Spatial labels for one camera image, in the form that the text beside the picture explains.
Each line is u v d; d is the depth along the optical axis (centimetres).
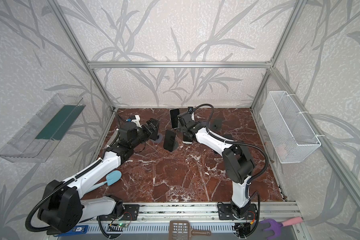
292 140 61
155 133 72
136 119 75
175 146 98
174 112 103
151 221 73
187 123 70
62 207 40
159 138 102
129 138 62
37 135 65
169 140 101
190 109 80
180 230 69
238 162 49
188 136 66
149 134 71
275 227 70
